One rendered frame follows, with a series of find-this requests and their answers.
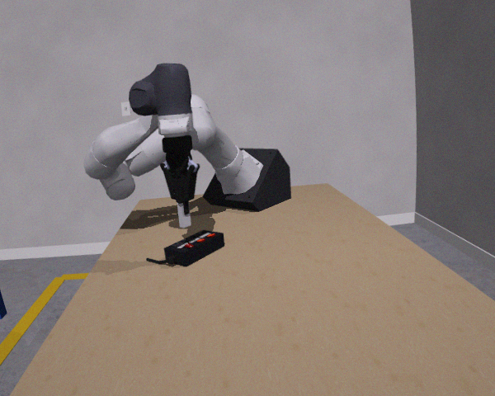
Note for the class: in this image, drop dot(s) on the black power strip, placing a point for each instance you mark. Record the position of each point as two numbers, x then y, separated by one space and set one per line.
192 249

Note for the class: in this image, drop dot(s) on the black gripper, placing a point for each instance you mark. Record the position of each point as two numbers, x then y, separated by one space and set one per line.
182 183

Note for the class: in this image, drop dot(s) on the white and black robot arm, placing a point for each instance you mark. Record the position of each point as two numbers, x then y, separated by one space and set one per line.
164 98

